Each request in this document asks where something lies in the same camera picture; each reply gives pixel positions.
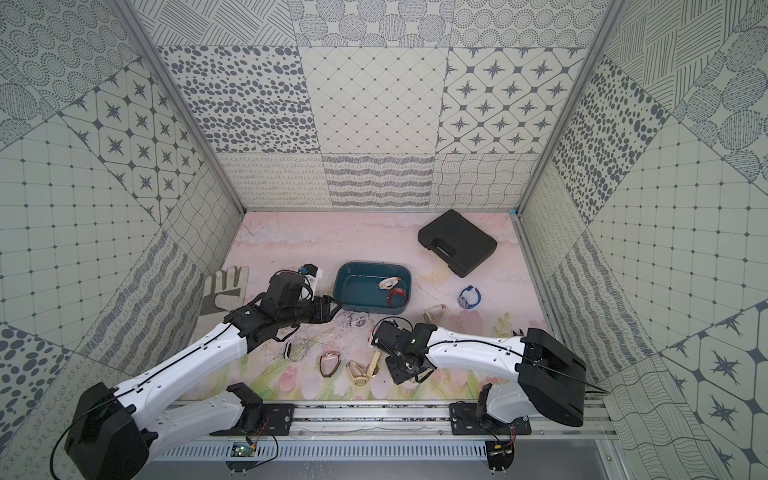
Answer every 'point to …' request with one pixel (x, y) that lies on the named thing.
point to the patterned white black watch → (295, 350)
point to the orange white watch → (388, 283)
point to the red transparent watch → (397, 298)
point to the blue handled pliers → (515, 334)
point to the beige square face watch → (433, 314)
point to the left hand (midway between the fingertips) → (342, 307)
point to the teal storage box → (356, 286)
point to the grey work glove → (224, 300)
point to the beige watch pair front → (360, 373)
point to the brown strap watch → (328, 363)
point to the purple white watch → (357, 318)
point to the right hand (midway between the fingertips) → (405, 372)
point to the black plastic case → (461, 244)
